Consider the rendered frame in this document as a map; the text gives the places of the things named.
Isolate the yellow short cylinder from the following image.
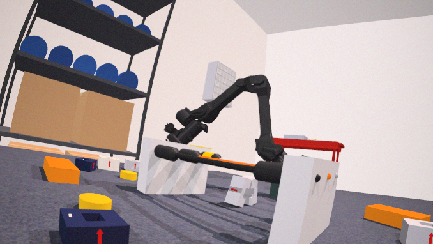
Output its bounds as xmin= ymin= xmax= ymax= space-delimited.
xmin=79 ymin=193 xmax=112 ymax=210
xmin=120 ymin=170 xmax=137 ymax=181

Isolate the orange block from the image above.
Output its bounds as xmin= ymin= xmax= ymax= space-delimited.
xmin=43 ymin=156 xmax=80 ymax=184
xmin=364 ymin=204 xmax=431 ymax=229

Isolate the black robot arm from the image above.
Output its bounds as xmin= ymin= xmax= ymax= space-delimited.
xmin=176 ymin=74 xmax=288 ymax=163

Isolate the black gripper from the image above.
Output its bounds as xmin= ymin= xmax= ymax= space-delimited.
xmin=165 ymin=127 xmax=194 ymax=144

